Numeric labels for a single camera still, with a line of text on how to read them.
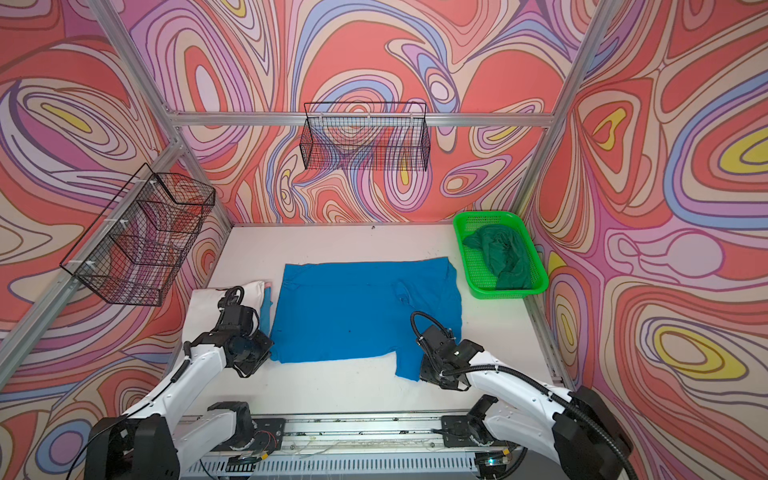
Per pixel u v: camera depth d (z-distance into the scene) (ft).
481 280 3.47
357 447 2.40
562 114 2.83
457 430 2.41
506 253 3.44
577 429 1.33
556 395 1.45
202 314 2.95
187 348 1.82
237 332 2.21
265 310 3.06
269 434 2.37
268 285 3.22
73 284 1.98
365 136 3.22
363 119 2.83
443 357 2.04
